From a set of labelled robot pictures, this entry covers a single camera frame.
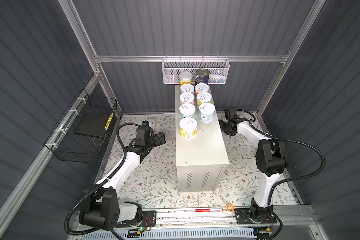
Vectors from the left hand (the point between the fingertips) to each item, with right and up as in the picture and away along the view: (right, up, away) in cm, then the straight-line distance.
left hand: (158, 136), depth 86 cm
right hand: (+41, +5, +14) cm, 44 cm away
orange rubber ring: (+41, -36, -9) cm, 55 cm away
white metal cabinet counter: (+22, -8, -29) cm, 37 cm away
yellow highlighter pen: (-25, +8, -7) cm, 27 cm away
